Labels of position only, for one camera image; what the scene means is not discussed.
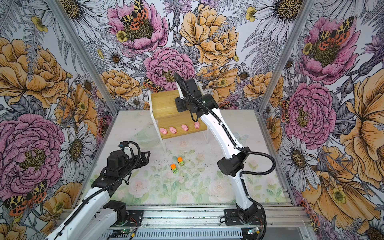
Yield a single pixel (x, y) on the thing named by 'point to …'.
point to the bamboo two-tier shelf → (170, 123)
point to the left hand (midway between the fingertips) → (143, 159)
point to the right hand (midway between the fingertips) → (181, 105)
